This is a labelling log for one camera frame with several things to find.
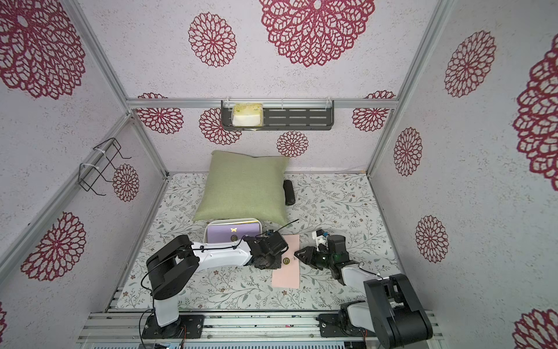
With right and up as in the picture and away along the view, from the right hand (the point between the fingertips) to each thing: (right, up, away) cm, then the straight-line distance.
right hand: (295, 253), depth 87 cm
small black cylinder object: (-1, +22, +20) cm, 29 cm away
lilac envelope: (-29, +8, +5) cm, 31 cm away
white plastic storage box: (-28, +12, +9) cm, 32 cm away
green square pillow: (-23, +27, +11) cm, 37 cm away
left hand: (-7, -5, +2) cm, 9 cm away
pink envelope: (-3, -9, -1) cm, 9 cm away
